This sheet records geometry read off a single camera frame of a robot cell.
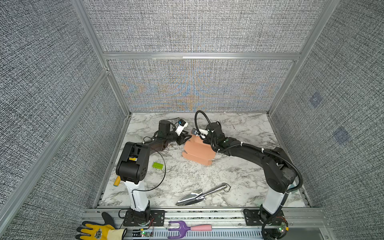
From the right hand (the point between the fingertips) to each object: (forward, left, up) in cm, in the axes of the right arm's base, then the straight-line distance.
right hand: (206, 127), depth 92 cm
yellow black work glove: (-52, +47, -10) cm, 71 cm away
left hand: (-2, +11, -5) cm, 12 cm away
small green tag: (-19, +30, -13) cm, 38 cm away
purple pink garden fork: (-50, +14, -15) cm, 54 cm away
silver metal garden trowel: (-35, +6, -15) cm, 39 cm away
